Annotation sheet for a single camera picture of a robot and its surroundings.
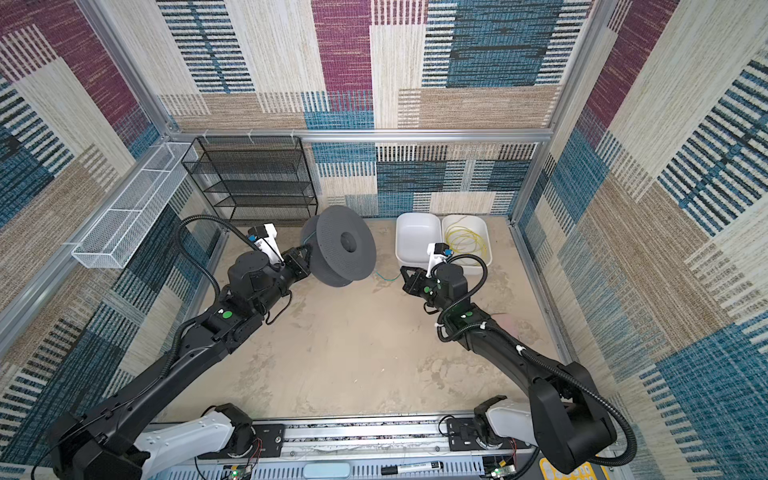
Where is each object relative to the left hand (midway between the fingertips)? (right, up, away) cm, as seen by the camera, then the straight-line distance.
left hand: (313, 241), depth 71 cm
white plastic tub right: (+51, +8, +42) cm, 67 cm away
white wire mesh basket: (-47, -1, -1) cm, 47 cm away
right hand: (+21, -8, +11) cm, 25 cm away
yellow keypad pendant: (+61, -52, -3) cm, 80 cm away
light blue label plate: (+4, -52, -2) cm, 52 cm away
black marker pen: (+23, -52, -1) cm, 57 cm away
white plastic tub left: (+27, +5, +43) cm, 51 cm away
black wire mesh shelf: (-30, +23, +37) cm, 53 cm away
